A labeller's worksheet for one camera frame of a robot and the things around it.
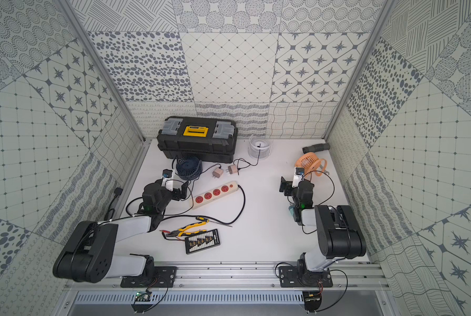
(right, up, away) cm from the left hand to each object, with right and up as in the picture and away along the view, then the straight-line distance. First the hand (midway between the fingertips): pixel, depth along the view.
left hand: (172, 178), depth 90 cm
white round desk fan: (+39, +15, +17) cm, 45 cm away
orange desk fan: (+67, +7, +4) cm, 67 cm away
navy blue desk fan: (+5, +4, +10) cm, 12 cm away
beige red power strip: (+19, -8, +4) cm, 21 cm away
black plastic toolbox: (+17, +19, +7) cm, 26 cm away
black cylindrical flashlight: (+78, +15, +26) cm, 84 cm away
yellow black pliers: (+6, -23, -5) cm, 24 cm away
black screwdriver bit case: (+16, -26, -9) cm, 32 cm away
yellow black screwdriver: (+17, -19, -3) cm, 26 cm away
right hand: (+57, -1, +4) cm, 58 cm away
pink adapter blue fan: (+20, +1, +13) cm, 24 cm away
